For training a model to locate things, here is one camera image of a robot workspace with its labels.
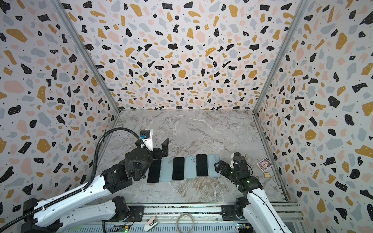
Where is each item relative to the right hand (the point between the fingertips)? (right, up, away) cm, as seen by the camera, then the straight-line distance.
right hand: (218, 165), depth 83 cm
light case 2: (-2, 0, +13) cm, 13 cm away
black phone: (-24, -5, +8) cm, 26 cm away
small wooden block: (+30, -8, +5) cm, 32 cm away
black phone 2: (-9, -3, +11) cm, 14 cm away
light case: (-16, -5, +7) cm, 19 cm away
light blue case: (-31, -5, +6) cm, 32 cm away
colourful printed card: (+30, -2, +7) cm, 31 cm away
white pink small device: (-35, -24, -14) cm, 44 cm away
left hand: (-30, +18, -15) cm, 38 cm away
